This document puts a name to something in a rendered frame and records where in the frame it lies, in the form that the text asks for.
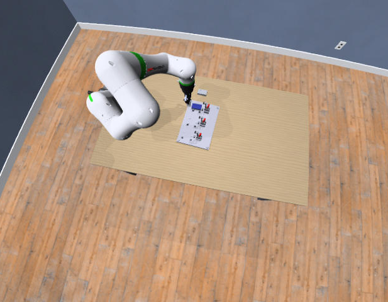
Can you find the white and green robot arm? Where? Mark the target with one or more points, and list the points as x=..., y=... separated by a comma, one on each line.
x=121, y=73

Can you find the blue rectangular block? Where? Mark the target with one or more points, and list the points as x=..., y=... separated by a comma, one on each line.
x=196, y=106

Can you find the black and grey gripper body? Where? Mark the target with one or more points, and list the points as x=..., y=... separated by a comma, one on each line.
x=187, y=93

